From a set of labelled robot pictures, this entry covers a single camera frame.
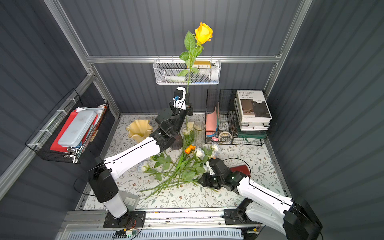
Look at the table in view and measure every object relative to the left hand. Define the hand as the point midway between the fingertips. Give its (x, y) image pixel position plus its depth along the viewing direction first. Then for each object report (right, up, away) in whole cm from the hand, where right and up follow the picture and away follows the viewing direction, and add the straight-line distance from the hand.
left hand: (190, 94), depth 65 cm
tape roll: (+24, -22, +41) cm, 52 cm away
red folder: (-60, -23, +1) cm, 64 cm away
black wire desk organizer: (+23, -13, +47) cm, 54 cm away
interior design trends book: (+38, -2, +27) cm, 47 cm away
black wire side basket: (-62, -20, -3) cm, 65 cm away
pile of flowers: (-4, -40, +22) cm, 46 cm away
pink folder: (+15, -10, +47) cm, 50 cm away
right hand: (+6, -43, +15) cm, 46 cm away
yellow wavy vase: (-33, -16, +26) cm, 45 cm away
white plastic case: (-53, -17, +3) cm, 56 cm away
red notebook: (+31, -40, +25) cm, 56 cm away
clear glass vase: (+4, -16, +25) cm, 30 cm away
